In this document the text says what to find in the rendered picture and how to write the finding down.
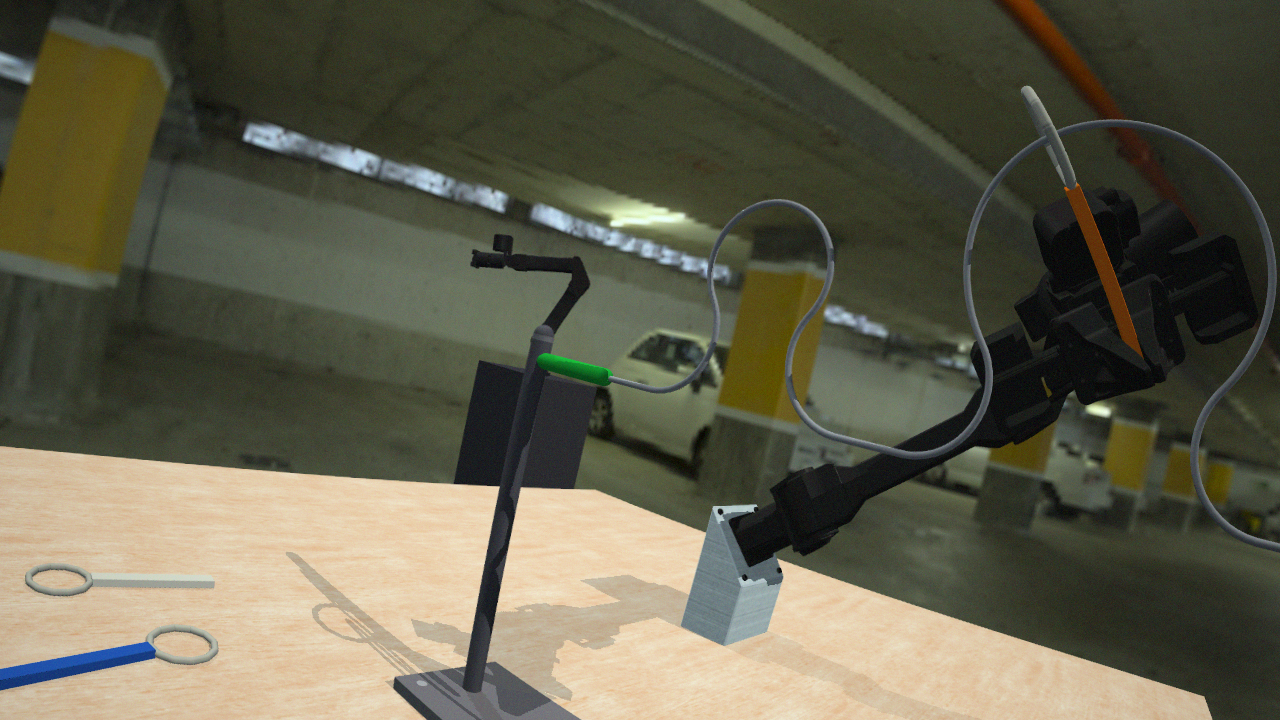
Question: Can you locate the white loop with orange handle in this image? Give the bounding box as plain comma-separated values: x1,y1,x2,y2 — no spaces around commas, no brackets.
1021,86,1144,359

